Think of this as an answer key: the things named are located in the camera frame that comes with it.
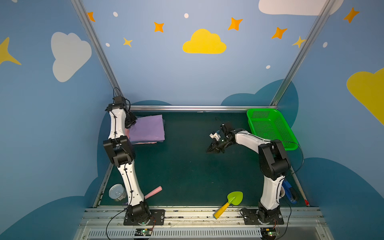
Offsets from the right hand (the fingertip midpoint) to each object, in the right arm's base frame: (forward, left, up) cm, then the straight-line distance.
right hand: (207, 150), depth 91 cm
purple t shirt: (+14, +41, +2) cm, 43 cm away
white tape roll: (-20, -42, -7) cm, 47 cm away
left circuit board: (-43, +31, -7) cm, 53 cm away
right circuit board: (-40, -30, -9) cm, 51 cm away
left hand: (+15, +50, +6) cm, 52 cm away
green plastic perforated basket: (+31, -49, -8) cm, 58 cm away
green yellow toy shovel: (-25, -15, -6) cm, 30 cm away
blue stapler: (-18, -44, -5) cm, 48 cm away
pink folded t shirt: (+5, +50, +6) cm, 51 cm away
